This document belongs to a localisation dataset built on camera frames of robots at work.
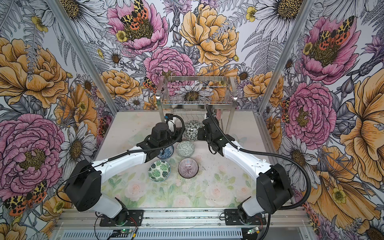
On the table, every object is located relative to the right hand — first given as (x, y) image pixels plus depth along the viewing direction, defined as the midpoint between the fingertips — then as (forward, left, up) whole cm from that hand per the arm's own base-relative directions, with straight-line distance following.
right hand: (200, 134), depth 85 cm
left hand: (0, +9, +2) cm, 9 cm away
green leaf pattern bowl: (-14, +24, -15) cm, 32 cm away
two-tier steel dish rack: (+40, +8, -5) cm, 41 cm away
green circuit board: (-42, +36, -18) cm, 58 cm away
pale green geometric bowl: (+1, +10, -17) cm, 20 cm away
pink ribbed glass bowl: (-12, +8, -16) cm, 22 cm away
